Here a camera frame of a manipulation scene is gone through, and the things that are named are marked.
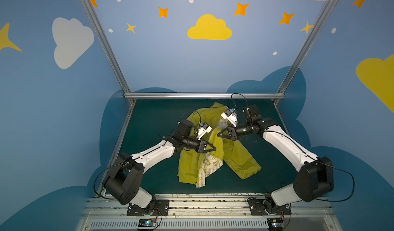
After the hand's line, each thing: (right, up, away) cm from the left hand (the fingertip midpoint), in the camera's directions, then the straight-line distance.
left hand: (214, 147), depth 77 cm
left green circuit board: (-33, -34, -6) cm, 48 cm away
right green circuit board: (+28, -35, -5) cm, 45 cm away
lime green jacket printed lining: (-7, -13, +5) cm, 15 cm away
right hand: (+3, +7, 0) cm, 8 cm away
